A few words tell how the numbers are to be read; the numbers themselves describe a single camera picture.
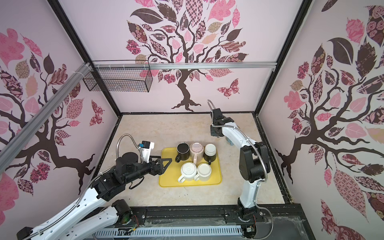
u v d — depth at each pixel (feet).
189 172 2.62
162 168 2.01
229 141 3.34
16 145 1.69
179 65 3.03
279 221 2.37
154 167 1.97
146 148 1.99
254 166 1.64
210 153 2.86
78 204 1.47
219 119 2.25
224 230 2.55
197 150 2.77
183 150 2.89
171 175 2.84
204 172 2.67
